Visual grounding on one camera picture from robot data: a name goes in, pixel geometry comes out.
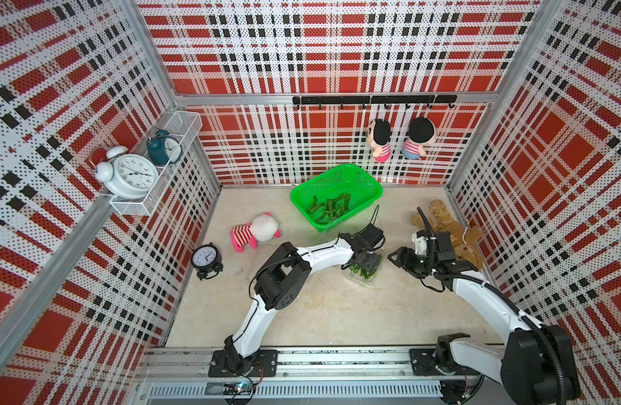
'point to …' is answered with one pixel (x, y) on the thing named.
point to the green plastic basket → (334, 197)
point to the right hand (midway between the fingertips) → (397, 259)
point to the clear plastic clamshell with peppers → (358, 272)
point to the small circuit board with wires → (239, 388)
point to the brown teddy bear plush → (466, 241)
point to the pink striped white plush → (262, 228)
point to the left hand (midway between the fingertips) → (369, 257)
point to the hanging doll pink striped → (379, 133)
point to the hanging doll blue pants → (422, 132)
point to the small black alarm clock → (207, 261)
